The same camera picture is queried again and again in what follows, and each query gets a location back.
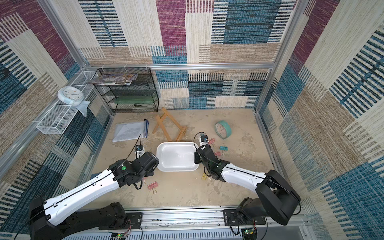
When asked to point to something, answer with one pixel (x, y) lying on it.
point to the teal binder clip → (223, 148)
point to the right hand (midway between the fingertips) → (196, 148)
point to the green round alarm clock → (223, 129)
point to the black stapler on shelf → (142, 105)
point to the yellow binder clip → (204, 177)
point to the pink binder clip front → (152, 185)
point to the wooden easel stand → (160, 120)
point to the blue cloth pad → (94, 175)
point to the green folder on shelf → (134, 99)
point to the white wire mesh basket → (56, 119)
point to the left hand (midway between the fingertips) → (149, 166)
